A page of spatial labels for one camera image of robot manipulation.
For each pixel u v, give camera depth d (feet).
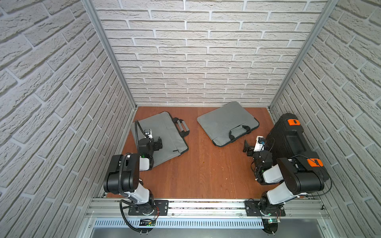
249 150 2.67
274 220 2.30
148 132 2.68
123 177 1.47
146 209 2.22
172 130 3.38
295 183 1.47
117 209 2.28
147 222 2.34
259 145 2.53
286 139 2.49
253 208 2.42
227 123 3.44
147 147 2.35
